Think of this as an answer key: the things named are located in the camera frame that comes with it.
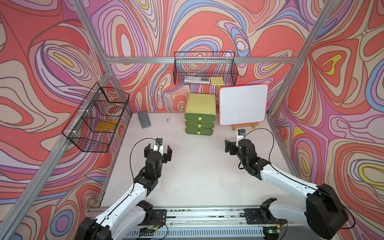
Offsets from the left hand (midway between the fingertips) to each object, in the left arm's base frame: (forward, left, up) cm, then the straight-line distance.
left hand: (161, 145), depth 81 cm
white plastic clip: (+32, +3, -14) cm, 35 cm away
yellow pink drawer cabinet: (+31, -23, +4) cm, 39 cm away
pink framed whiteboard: (+34, -53, 0) cm, 63 cm away
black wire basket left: (+2, +31, +14) cm, 34 cm away
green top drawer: (+19, -25, +3) cm, 31 cm away
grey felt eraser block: (+32, +20, -12) cm, 40 cm away
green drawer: (+20, -22, -5) cm, 30 cm away
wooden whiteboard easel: (+25, -61, -11) cm, 67 cm away
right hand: (+3, -42, -3) cm, 42 cm away
